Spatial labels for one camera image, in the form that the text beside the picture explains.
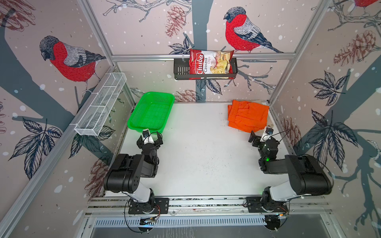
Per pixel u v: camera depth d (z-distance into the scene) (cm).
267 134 77
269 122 103
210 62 88
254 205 73
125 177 44
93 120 71
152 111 116
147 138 76
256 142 83
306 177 46
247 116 102
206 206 75
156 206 73
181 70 95
